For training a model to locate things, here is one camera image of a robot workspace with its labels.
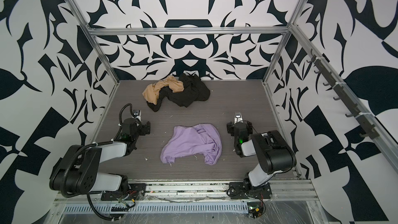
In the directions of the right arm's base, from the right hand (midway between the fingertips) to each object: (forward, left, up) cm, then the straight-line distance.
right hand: (241, 120), depth 94 cm
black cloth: (+22, +29, +2) cm, 36 cm away
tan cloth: (+21, +57, +4) cm, 61 cm away
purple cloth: (-13, +25, +4) cm, 28 cm away
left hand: (0, +61, +4) cm, 61 cm away
